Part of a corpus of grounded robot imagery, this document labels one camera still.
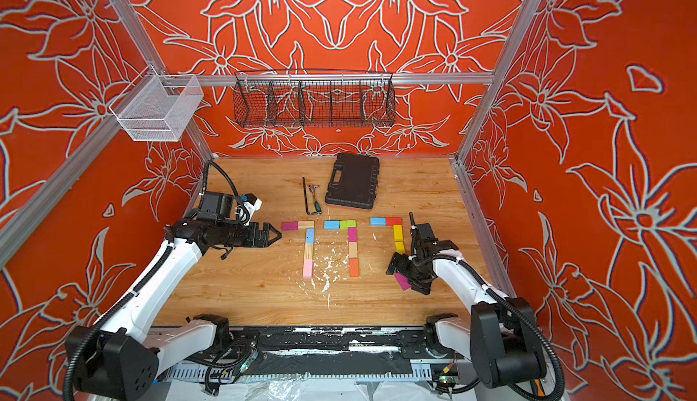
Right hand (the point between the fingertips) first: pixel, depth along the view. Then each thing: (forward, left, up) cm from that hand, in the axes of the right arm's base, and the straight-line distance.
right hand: (396, 275), depth 84 cm
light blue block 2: (+20, +5, -1) cm, 21 cm away
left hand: (+7, +39, +14) cm, 42 cm away
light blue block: (+19, +22, -2) cm, 29 cm away
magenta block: (+16, +37, +1) cm, 40 cm away
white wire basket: (+46, +83, +31) cm, 99 cm away
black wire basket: (+56, +29, +28) cm, 69 cm away
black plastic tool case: (+37, +14, +2) cm, 40 cm away
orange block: (+3, +14, -2) cm, 14 cm away
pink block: (+2, +29, 0) cm, 29 cm away
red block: (+21, -1, -2) cm, 21 cm away
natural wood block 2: (+8, +29, 0) cm, 30 cm away
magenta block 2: (+16, +14, -3) cm, 22 cm away
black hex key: (+29, +33, -1) cm, 44 cm away
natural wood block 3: (+8, +14, -1) cm, 16 cm away
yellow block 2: (+10, -2, -1) cm, 10 cm away
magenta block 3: (-1, -2, -3) cm, 4 cm away
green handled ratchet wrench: (+35, +31, +1) cm, 47 cm away
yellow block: (+16, -2, -1) cm, 16 cm away
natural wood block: (+19, +31, -1) cm, 37 cm away
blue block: (+13, +29, 0) cm, 32 cm away
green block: (+19, +17, -1) cm, 26 cm away
